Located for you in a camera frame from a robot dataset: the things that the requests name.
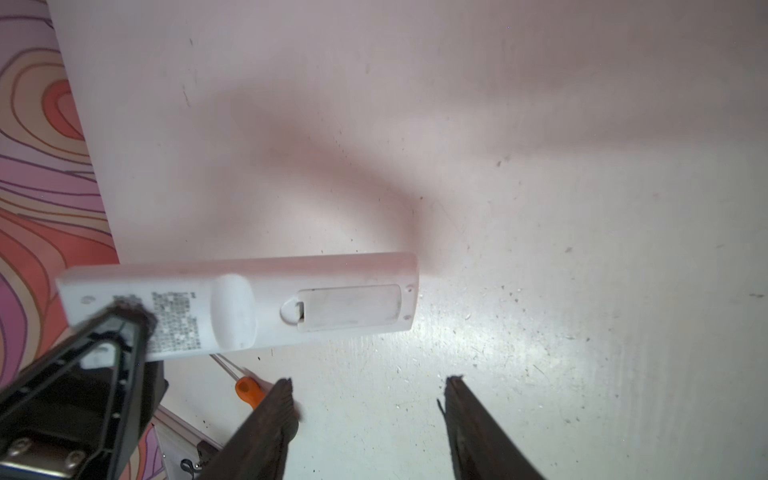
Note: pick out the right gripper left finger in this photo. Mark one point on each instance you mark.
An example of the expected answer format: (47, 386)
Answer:
(259, 448)

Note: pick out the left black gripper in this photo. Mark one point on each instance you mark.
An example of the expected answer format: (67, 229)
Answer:
(82, 410)

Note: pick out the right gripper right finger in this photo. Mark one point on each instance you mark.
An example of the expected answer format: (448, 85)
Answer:
(479, 447)

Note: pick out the orange handle screwdriver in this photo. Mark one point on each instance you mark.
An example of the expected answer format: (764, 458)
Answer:
(246, 387)

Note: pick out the long white remote control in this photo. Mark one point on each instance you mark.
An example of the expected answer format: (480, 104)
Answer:
(225, 306)

